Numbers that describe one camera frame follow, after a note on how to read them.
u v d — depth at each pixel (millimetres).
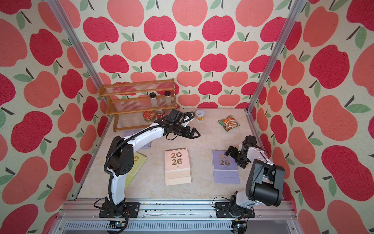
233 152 826
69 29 770
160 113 1041
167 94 973
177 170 855
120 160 522
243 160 780
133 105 1123
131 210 746
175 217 735
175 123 721
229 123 1081
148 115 1112
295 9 704
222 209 734
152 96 958
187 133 786
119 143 529
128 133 1077
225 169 884
